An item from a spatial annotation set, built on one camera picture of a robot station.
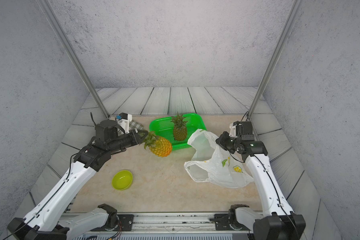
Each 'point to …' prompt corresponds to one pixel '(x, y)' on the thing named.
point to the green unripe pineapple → (180, 129)
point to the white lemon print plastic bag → (212, 163)
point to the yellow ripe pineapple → (159, 146)
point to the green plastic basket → (164, 126)
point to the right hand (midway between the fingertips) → (216, 139)
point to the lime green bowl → (122, 179)
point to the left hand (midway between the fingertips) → (150, 133)
